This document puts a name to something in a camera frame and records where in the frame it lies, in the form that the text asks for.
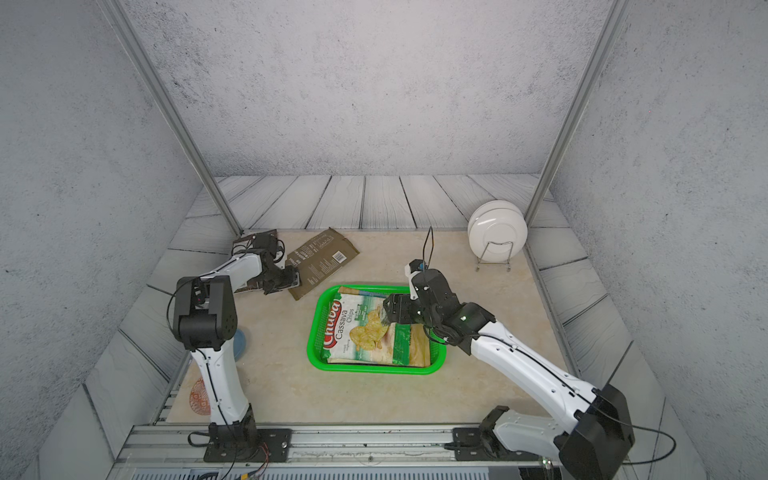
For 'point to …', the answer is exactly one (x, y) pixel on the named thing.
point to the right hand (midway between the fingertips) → (395, 303)
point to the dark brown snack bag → (272, 232)
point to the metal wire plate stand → (496, 263)
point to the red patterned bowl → (198, 399)
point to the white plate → (497, 230)
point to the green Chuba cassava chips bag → (355, 332)
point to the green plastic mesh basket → (317, 337)
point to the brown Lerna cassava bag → (318, 259)
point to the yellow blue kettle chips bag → (410, 342)
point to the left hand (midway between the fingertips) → (297, 282)
